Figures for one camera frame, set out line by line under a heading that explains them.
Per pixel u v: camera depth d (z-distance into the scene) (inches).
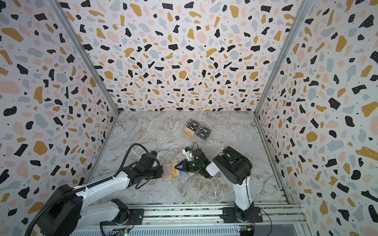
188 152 34.4
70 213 15.7
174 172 34.5
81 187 17.8
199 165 30.6
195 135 40.2
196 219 29.0
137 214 29.4
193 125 40.5
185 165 32.2
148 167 27.0
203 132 39.0
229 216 29.2
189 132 40.7
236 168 20.5
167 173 34.5
